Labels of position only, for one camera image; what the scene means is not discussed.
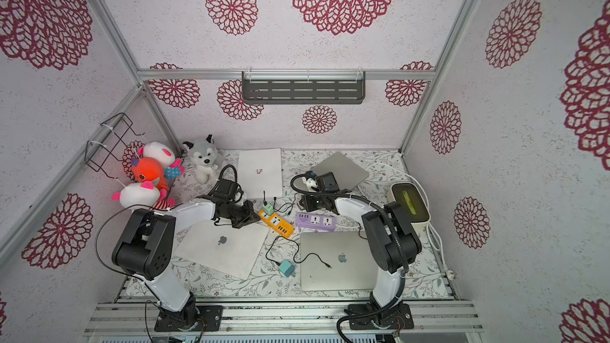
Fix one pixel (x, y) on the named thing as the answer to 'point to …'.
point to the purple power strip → (315, 221)
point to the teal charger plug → (287, 268)
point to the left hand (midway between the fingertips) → (261, 218)
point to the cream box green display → (409, 197)
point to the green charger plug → (268, 210)
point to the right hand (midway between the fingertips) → (303, 198)
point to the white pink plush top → (157, 150)
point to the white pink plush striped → (142, 195)
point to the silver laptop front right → (337, 260)
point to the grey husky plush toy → (206, 158)
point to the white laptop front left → (233, 250)
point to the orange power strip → (278, 223)
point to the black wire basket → (110, 141)
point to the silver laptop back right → (347, 173)
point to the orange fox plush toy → (148, 169)
